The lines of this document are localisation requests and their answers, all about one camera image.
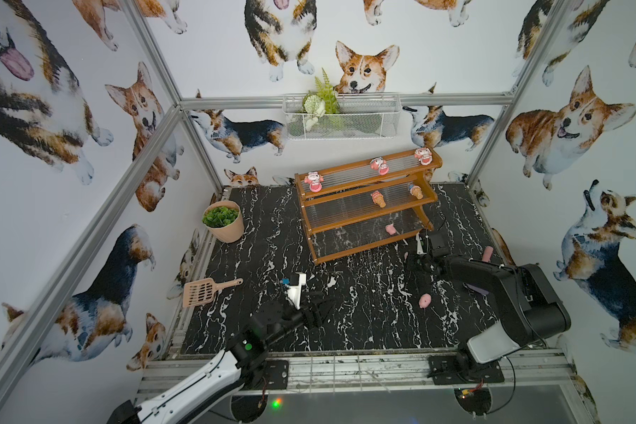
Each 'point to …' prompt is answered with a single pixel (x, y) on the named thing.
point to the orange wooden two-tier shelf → (352, 207)
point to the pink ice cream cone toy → (378, 199)
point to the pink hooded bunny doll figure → (315, 180)
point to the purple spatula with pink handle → (487, 257)
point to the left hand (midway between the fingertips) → (331, 296)
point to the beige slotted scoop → (202, 292)
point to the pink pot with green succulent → (223, 219)
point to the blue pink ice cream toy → (416, 191)
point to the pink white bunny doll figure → (424, 155)
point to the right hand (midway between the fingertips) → (406, 257)
